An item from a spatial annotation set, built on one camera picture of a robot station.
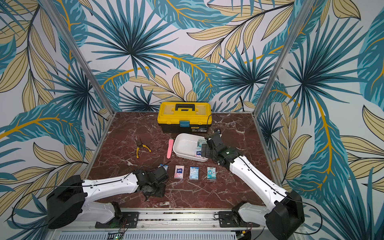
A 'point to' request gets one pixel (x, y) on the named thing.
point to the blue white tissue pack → (194, 173)
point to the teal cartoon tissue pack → (211, 173)
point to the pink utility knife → (170, 148)
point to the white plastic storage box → (184, 146)
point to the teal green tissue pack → (200, 142)
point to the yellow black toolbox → (184, 117)
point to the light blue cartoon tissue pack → (166, 167)
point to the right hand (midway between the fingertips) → (212, 148)
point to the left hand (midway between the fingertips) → (159, 195)
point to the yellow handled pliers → (140, 144)
